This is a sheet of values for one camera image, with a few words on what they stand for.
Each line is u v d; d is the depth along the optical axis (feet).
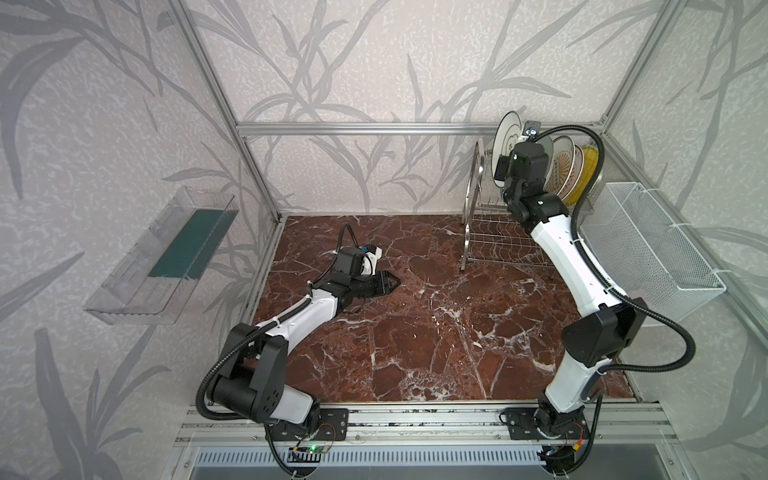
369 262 2.39
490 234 3.54
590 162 2.64
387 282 2.58
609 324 1.46
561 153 2.71
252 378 1.40
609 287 1.52
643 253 2.11
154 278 2.12
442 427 2.47
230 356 1.35
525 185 1.86
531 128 2.02
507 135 2.70
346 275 2.23
